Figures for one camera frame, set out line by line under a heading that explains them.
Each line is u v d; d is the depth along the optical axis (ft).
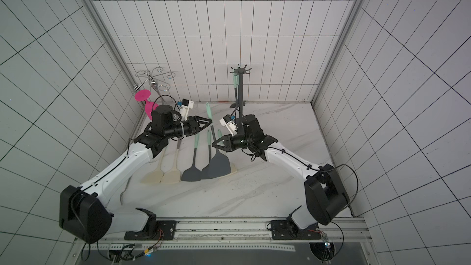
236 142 2.24
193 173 2.88
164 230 2.38
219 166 2.36
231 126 2.34
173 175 2.81
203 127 2.29
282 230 2.38
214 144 2.42
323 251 2.27
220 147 2.38
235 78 2.58
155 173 2.87
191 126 2.15
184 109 2.29
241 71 2.56
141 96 2.80
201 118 2.29
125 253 3.50
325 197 1.39
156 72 3.18
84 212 1.30
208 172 2.25
